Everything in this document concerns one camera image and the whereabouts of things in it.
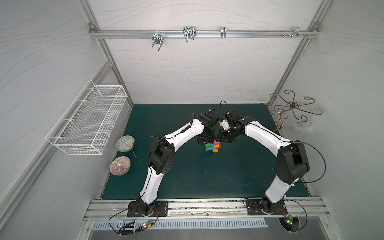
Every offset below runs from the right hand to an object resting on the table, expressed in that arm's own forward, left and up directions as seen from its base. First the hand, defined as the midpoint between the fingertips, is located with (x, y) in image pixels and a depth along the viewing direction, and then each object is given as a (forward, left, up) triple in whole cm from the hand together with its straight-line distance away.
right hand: (219, 140), depth 88 cm
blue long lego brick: (-3, +3, -6) cm, 7 cm away
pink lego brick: (-2, +2, +1) cm, 3 cm away
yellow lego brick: (-3, +2, -8) cm, 9 cm away
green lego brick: (-3, +7, -1) cm, 7 cm away
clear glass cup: (+7, -48, +6) cm, 49 cm away
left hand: (-3, +4, 0) cm, 5 cm away
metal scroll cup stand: (+16, -37, +20) cm, 45 cm away
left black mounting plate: (-36, +30, -9) cm, 48 cm away
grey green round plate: (-1, +61, -7) cm, 61 cm away
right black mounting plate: (-33, -17, -9) cm, 38 cm away
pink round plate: (-16, +58, -7) cm, 60 cm away
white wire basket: (-7, +64, +22) cm, 68 cm away
